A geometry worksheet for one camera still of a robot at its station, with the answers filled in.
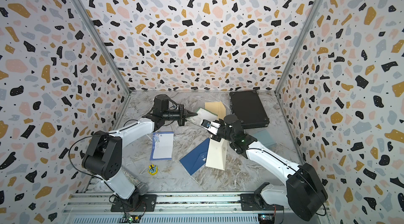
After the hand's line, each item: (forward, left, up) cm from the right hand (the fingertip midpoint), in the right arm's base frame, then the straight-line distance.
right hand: (208, 123), depth 80 cm
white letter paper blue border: (-4, +28, -19) cm, 34 cm away
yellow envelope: (+27, -5, -21) cm, 35 cm away
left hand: (+4, +5, +3) cm, 7 cm away
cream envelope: (-8, -5, -19) cm, 21 cm away
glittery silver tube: (-27, +31, -15) cm, 44 cm away
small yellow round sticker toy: (-18, +29, -18) cm, 39 cm away
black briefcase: (+27, -25, -17) cm, 40 cm away
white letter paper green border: (+7, +3, -2) cm, 8 cm away
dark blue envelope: (-12, +7, -18) cm, 23 cm away
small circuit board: (-39, +33, -20) cm, 55 cm away
